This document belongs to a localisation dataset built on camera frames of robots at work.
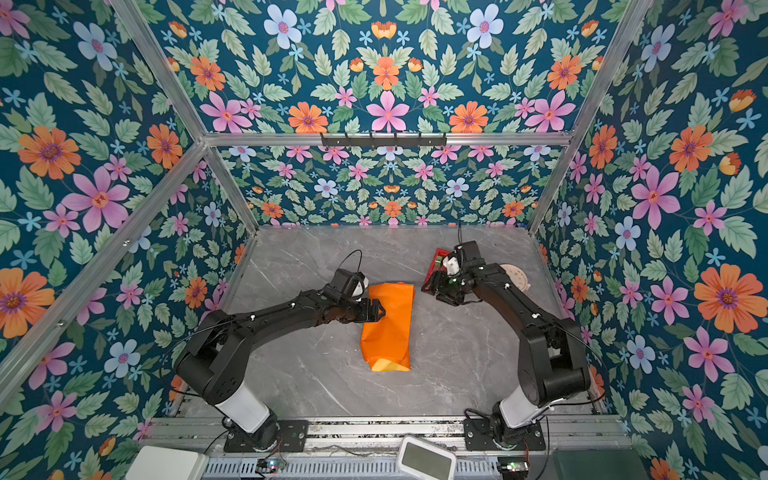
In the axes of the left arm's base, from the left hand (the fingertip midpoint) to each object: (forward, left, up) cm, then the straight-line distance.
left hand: (379, 311), depth 89 cm
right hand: (+3, -15, +6) cm, 16 cm away
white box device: (-34, +51, -2) cm, 61 cm away
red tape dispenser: (+16, -19, -2) cm, 25 cm away
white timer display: (-37, -10, -3) cm, 39 cm away
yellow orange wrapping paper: (-10, -2, 0) cm, 10 cm away
